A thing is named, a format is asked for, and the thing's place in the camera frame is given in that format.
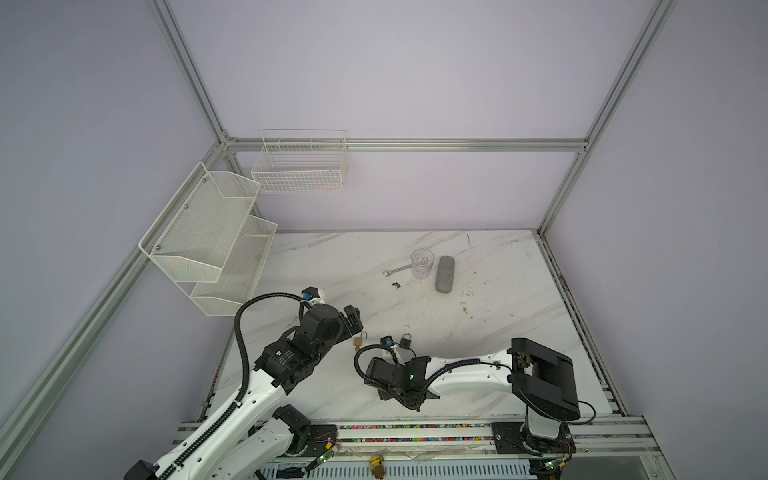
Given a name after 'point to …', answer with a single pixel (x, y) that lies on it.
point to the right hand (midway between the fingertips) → (384, 382)
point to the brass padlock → (357, 341)
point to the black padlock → (405, 343)
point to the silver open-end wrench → (397, 269)
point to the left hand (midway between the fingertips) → (345, 319)
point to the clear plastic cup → (422, 261)
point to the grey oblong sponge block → (445, 274)
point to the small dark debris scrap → (396, 284)
